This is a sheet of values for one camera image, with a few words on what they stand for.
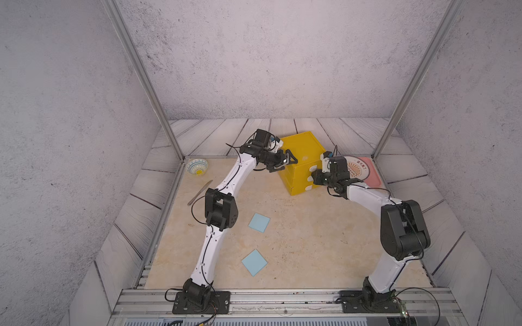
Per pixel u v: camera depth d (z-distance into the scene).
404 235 0.49
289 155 0.84
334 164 0.74
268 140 0.82
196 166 1.15
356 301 0.73
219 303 0.73
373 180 1.09
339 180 0.74
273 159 0.85
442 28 0.75
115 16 0.72
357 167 1.14
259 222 0.94
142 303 0.77
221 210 0.62
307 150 0.96
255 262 0.83
